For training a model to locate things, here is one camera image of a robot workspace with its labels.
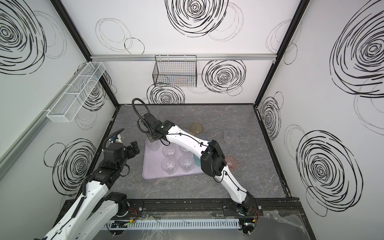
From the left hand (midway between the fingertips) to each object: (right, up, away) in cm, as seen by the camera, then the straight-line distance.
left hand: (130, 144), depth 80 cm
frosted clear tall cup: (+58, +2, +18) cm, 61 cm away
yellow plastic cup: (+36, +8, +9) cm, 38 cm away
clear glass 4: (+30, -12, +6) cm, 33 cm away
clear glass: (+10, -3, +10) cm, 15 cm away
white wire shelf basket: (-28, +20, -8) cm, 35 cm away
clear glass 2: (+19, -5, +6) cm, 21 cm away
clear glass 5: (+30, +2, -21) cm, 37 cm away
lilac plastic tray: (+9, -16, +8) cm, 20 cm away
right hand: (+10, +6, +5) cm, 13 cm away
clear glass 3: (+20, -12, +5) cm, 24 cm away
